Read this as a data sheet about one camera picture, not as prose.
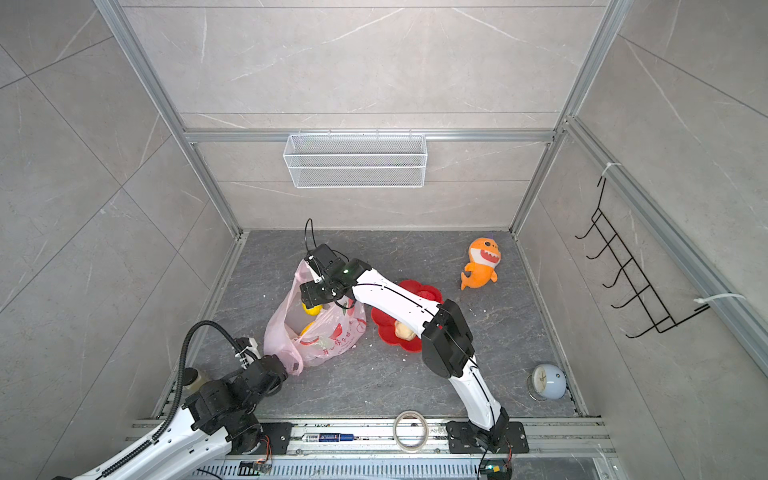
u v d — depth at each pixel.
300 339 0.78
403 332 0.86
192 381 0.74
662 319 0.58
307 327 0.91
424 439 0.74
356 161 1.01
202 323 0.61
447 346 0.51
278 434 0.74
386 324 0.91
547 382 0.76
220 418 0.53
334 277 0.62
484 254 1.02
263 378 0.58
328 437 0.73
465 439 0.74
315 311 0.94
